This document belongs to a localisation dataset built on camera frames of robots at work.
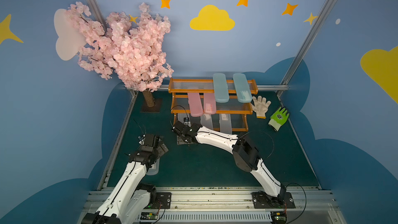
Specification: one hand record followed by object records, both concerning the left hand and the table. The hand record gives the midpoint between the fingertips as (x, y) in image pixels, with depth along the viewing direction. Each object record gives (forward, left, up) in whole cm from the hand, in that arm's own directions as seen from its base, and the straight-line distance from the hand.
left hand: (158, 148), depth 84 cm
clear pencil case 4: (+21, -40, -5) cm, 45 cm away
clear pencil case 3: (+23, -27, -5) cm, 36 cm away
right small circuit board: (-29, -62, -9) cm, 69 cm away
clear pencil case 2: (+14, -14, +10) cm, 22 cm away
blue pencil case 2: (+23, -46, +23) cm, 56 cm away
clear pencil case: (-9, +1, -6) cm, 11 cm away
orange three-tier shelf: (+24, -11, +21) cm, 34 cm away
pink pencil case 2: (+25, -28, +10) cm, 39 cm away
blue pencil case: (+25, -34, +22) cm, 48 cm away
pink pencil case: (+24, -20, +10) cm, 33 cm away
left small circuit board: (-30, 0, -8) cm, 31 cm away
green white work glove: (+27, -77, -6) cm, 82 cm away
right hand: (+9, -14, -3) cm, 17 cm away
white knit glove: (+39, -68, -8) cm, 79 cm away
